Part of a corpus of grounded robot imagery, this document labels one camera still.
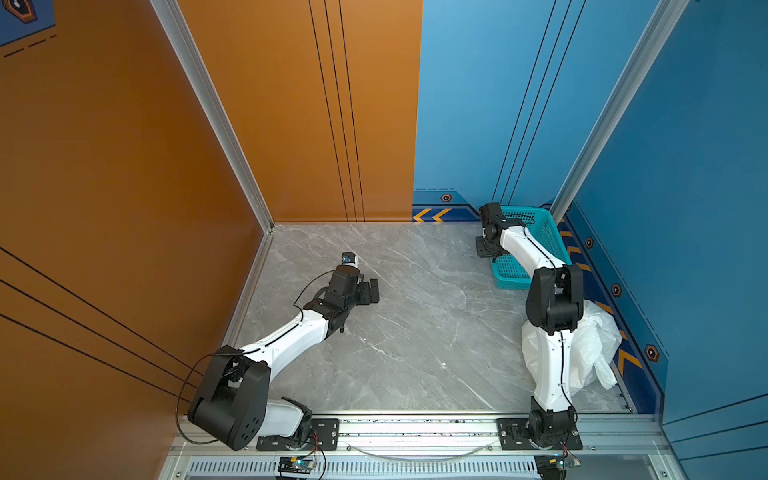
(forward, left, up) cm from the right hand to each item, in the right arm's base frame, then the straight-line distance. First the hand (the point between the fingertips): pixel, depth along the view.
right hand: (488, 249), depth 103 cm
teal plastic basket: (-13, -3, +4) cm, 14 cm away
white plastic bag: (-35, -17, +7) cm, 40 cm away
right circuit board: (-60, -5, -10) cm, 61 cm away
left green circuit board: (-60, +57, -8) cm, 83 cm away
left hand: (-16, +41, +6) cm, 45 cm away
